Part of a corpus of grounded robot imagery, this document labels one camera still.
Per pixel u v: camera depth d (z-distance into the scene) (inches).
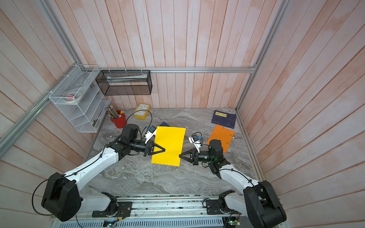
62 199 15.9
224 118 44.5
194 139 27.5
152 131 26.5
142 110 46.4
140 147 26.1
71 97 28.4
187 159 28.2
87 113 30.8
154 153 27.4
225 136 41.4
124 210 28.7
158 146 27.4
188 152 28.1
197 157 26.5
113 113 39.7
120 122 41.0
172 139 27.4
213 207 28.8
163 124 43.6
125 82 37.8
